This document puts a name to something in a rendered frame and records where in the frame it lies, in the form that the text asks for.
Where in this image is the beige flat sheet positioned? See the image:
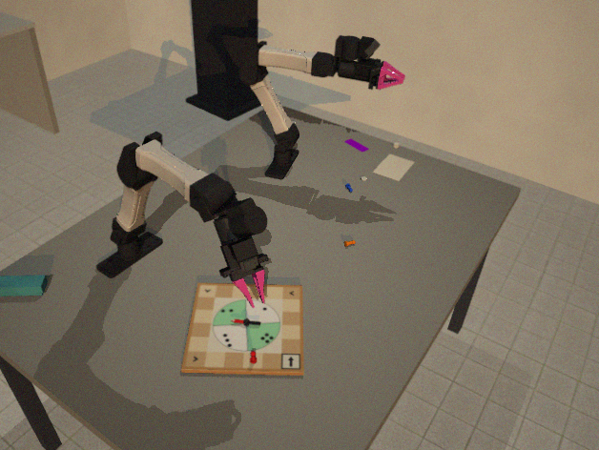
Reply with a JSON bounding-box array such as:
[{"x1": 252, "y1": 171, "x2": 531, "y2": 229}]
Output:
[{"x1": 372, "y1": 154, "x2": 415, "y2": 181}]

